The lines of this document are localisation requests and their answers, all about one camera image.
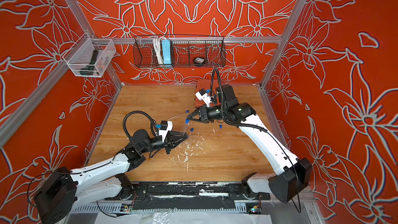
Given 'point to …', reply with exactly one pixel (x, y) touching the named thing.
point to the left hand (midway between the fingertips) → (185, 135)
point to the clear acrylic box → (90, 57)
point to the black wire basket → (178, 51)
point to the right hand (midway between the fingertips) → (186, 120)
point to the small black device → (199, 60)
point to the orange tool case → (210, 85)
